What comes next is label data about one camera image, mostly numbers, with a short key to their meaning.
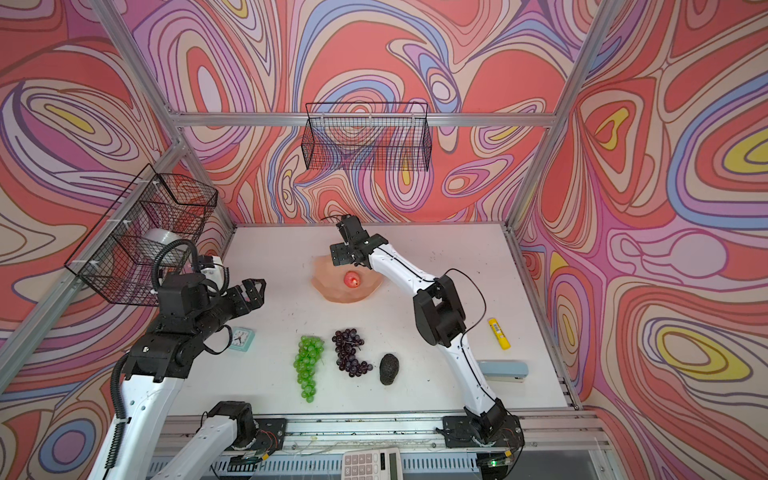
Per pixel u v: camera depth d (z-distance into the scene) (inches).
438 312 22.6
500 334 34.9
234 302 23.8
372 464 26.9
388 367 31.5
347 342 33.2
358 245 28.9
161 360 17.1
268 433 28.6
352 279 38.7
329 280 39.2
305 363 31.6
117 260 27.3
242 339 34.7
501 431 26.7
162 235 28.9
